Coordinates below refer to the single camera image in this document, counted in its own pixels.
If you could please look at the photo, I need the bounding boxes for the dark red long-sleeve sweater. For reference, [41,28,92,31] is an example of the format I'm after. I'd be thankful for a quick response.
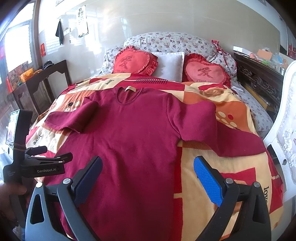
[45,88,265,240]

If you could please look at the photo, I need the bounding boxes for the person's left hand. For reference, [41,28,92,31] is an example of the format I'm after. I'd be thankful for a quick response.
[0,182,28,223]

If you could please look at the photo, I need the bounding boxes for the orange cream patterned blanket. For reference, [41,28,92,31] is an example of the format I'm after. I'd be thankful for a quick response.
[26,73,283,240]

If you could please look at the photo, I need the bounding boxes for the dark wooden side table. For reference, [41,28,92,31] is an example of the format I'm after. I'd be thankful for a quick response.
[11,60,72,118]

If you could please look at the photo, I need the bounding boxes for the orange basket on table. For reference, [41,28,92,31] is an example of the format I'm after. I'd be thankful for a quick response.
[20,68,34,82]

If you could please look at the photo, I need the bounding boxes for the white plastic chair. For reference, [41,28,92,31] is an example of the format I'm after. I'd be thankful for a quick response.
[263,61,295,202]

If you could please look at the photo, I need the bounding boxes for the floral bed sheet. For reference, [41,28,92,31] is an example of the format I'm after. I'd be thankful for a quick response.
[231,80,273,139]

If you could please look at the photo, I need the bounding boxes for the dark carved wooden headboard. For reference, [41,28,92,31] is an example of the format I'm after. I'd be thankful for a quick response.
[234,52,283,121]

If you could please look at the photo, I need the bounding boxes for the left red heart cushion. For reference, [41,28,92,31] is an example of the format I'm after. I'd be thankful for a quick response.
[113,46,159,76]

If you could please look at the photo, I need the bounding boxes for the red heart cushion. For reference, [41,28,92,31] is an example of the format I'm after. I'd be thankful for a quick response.
[182,53,231,87]
[113,46,159,76]

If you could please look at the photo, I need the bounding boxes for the right red heart cushion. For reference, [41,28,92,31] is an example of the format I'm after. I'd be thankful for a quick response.
[182,53,231,87]

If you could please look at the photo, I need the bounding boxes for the clutter on right shelf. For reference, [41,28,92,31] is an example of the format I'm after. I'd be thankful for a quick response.
[249,48,288,76]

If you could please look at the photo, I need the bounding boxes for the white square pillow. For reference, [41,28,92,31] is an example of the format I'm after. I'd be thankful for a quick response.
[152,52,185,82]

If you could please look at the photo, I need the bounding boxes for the floral bedding roll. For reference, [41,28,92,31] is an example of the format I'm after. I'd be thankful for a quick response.
[100,32,237,81]

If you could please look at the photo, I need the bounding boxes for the red wall sticker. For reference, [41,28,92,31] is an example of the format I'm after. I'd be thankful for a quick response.
[40,43,46,57]

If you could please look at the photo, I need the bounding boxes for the dark cloth hanging on wall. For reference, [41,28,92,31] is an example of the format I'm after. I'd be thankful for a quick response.
[55,20,64,45]

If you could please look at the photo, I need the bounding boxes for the wall calendar poster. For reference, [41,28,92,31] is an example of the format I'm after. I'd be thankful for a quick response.
[77,5,89,38]

